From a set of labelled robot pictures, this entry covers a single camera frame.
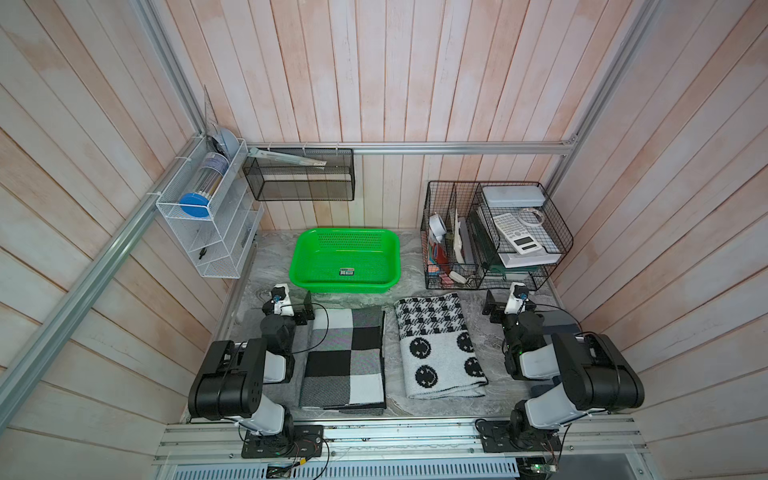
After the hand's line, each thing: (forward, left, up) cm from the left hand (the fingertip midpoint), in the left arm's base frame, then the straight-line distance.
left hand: (295, 294), depth 91 cm
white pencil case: (+32, -73, +13) cm, 81 cm away
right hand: (+1, -65, +1) cm, 65 cm away
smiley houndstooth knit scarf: (-17, -43, -5) cm, 47 cm away
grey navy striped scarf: (-13, -72, +9) cm, 74 cm away
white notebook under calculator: (+7, -75, +10) cm, 76 cm away
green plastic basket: (+20, -14, -8) cm, 26 cm away
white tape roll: (+30, -48, +1) cm, 56 cm away
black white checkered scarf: (-20, -17, -7) cm, 28 cm away
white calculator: (+11, -69, +13) cm, 71 cm away
